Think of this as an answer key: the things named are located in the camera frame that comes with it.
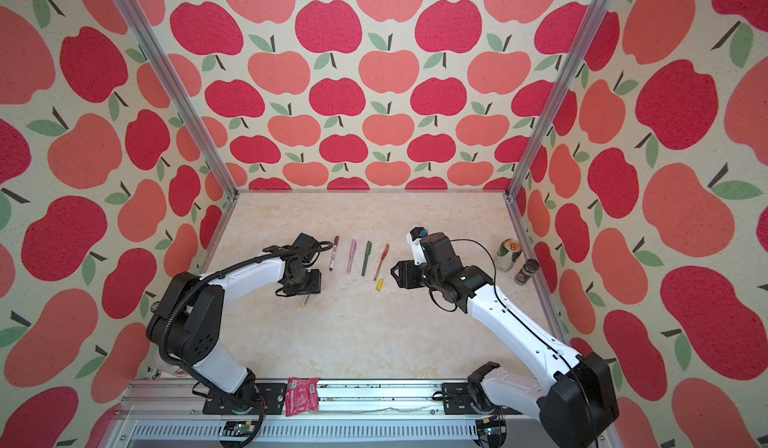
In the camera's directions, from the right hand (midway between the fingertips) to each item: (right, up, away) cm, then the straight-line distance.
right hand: (406, 268), depth 80 cm
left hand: (-27, -9, +12) cm, 31 cm away
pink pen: (-18, -1, +22) cm, 28 cm away
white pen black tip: (-24, -1, +22) cm, 32 cm away
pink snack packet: (-27, -31, -6) cm, 41 cm away
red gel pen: (-6, +1, +22) cm, 23 cm away
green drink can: (+32, +2, +11) cm, 34 cm away
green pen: (-12, +1, +23) cm, 26 cm away
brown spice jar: (+37, -3, +10) cm, 39 cm away
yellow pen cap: (-8, -8, +16) cm, 19 cm away
